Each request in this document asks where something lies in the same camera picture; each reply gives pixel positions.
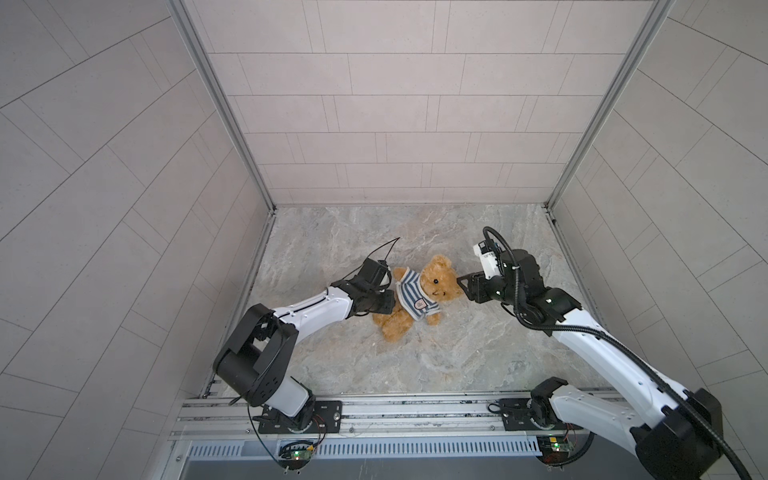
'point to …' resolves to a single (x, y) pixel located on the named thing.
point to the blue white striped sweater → (413, 297)
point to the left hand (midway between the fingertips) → (399, 300)
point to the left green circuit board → (295, 455)
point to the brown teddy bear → (438, 282)
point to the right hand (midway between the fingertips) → (462, 281)
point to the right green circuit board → (556, 449)
